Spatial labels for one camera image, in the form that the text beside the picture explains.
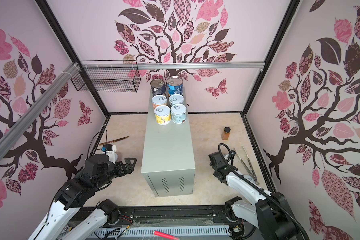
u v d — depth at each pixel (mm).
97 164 479
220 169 653
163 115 644
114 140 1029
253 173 873
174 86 710
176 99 713
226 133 981
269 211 403
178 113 661
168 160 569
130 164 633
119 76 949
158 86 713
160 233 692
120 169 596
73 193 437
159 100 712
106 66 909
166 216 746
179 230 774
